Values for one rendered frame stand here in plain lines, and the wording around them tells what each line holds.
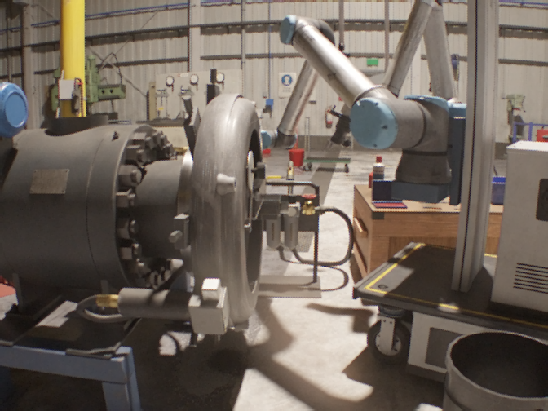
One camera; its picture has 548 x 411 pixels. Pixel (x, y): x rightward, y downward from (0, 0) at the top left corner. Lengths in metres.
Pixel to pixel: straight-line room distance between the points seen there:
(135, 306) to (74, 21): 4.20
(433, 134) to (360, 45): 10.88
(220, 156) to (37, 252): 0.67
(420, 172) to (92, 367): 1.15
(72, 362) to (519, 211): 1.40
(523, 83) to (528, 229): 11.68
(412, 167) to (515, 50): 11.71
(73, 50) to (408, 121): 4.16
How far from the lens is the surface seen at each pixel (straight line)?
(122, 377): 1.33
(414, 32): 1.92
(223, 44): 12.72
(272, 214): 1.54
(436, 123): 1.39
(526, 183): 1.38
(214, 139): 1.13
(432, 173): 1.39
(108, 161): 1.30
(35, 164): 1.43
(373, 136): 1.26
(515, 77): 12.93
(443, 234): 2.20
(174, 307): 1.11
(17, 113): 1.46
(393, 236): 2.14
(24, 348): 1.46
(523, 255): 1.42
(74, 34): 5.03
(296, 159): 7.75
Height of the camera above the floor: 0.91
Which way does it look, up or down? 12 degrees down
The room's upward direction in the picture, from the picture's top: straight up
